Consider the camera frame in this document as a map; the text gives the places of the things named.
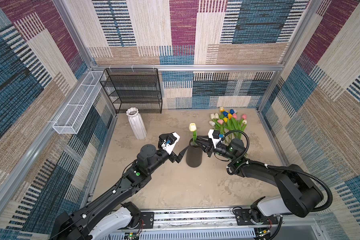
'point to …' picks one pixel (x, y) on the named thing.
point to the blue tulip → (225, 113)
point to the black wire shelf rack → (138, 88)
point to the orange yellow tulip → (230, 115)
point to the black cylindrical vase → (194, 155)
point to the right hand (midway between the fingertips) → (196, 140)
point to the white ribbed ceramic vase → (136, 122)
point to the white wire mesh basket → (79, 104)
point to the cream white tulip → (192, 127)
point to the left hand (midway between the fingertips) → (180, 137)
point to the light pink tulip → (234, 115)
